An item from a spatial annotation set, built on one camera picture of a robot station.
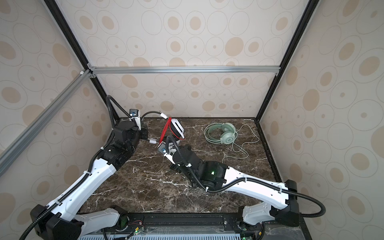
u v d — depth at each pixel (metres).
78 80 0.82
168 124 0.72
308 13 0.69
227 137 1.00
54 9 0.68
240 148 1.03
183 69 0.90
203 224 0.75
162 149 0.50
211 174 0.44
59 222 0.37
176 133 0.73
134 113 0.60
